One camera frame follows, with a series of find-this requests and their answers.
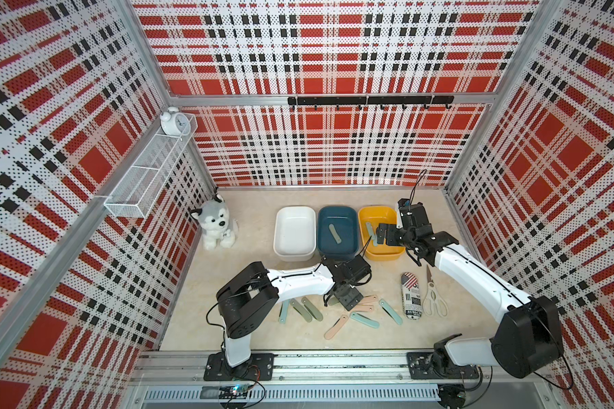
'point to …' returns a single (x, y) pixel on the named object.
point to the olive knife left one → (305, 314)
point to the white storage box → (295, 233)
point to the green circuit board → (239, 391)
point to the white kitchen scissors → (432, 301)
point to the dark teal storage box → (338, 232)
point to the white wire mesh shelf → (136, 193)
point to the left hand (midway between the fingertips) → (346, 288)
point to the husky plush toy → (217, 231)
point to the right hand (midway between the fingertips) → (393, 230)
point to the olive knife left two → (308, 304)
